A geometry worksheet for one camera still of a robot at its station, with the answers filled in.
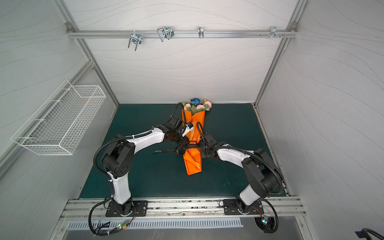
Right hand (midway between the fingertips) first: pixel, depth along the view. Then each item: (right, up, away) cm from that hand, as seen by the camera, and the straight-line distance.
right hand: (208, 145), depth 93 cm
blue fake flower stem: (-8, +30, +20) cm, 38 cm away
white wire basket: (-72, +15, -24) cm, 77 cm away
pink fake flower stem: (+1, +27, +22) cm, 35 cm away
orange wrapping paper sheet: (-10, -5, -7) cm, 13 cm away
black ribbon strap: (-18, -3, -1) cm, 18 cm away
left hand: (-12, +5, 0) cm, 13 cm away
